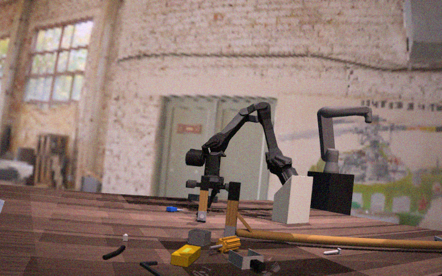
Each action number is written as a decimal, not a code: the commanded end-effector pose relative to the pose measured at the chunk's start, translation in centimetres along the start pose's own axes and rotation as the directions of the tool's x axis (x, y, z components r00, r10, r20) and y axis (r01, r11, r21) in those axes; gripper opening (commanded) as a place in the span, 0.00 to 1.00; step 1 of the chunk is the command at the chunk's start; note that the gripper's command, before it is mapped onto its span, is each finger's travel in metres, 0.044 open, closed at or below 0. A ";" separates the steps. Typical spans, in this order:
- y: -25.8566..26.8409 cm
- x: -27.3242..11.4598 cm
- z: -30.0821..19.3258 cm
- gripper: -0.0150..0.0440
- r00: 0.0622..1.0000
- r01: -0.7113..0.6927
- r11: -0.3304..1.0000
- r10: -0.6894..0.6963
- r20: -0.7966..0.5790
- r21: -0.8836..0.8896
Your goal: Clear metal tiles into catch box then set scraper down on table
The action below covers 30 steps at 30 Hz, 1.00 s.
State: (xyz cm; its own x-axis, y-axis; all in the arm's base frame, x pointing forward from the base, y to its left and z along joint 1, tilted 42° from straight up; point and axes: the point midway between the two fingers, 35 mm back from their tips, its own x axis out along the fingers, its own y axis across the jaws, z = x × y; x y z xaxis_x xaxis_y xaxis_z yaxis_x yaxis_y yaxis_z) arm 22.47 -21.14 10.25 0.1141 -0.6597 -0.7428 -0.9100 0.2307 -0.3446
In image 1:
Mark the yellow rectangular block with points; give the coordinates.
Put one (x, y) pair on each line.
(185, 256)

